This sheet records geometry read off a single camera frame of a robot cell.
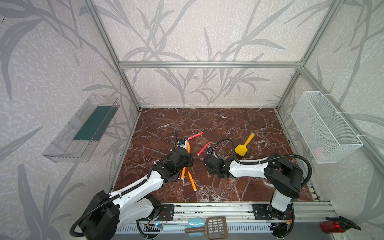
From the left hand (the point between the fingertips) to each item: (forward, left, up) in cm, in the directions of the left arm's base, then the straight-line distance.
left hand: (194, 150), depth 84 cm
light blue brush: (-35, -2, -9) cm, 36 cm away
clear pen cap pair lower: (-13, -22, -11) cm, 28 cm away
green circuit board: (-35, +18, -12) cm, 41 cm away
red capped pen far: (+18, 0, -13) cm, 22 cm away
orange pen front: (-14, +1, -10) cm, 18 cm away
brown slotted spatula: (-35, -12, -11) cm, 39 cm away
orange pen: (0, +3, +3) cm, 5 cm away
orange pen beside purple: (-9, +6, -11) cm, 16 cm away
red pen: (+6, -5, -11) cm, 14 cm away
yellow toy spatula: (+7, -31, -12) cm, 34 cm away
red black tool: (-34, -61, +1) cm, 70 cm away
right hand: (-1, -10, -11) cm, 15 cm away
